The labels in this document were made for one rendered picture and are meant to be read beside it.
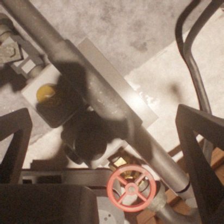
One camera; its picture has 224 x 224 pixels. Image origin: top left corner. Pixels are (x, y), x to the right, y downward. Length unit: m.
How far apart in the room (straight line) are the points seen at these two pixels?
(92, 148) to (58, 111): 0.09
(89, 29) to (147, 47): 0.23
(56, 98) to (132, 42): 0.56
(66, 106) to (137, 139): 0.15
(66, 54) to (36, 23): 0.05
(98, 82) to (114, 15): 0.64
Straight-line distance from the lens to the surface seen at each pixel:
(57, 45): 0.21
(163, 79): 0.80
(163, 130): 0.82
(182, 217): 0.44
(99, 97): 0.20
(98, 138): 0.27
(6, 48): 0.34
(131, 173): 0.33
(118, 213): 0.63
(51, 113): 0.33
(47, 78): 0.33
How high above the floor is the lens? 0.77
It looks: 85 degrees down
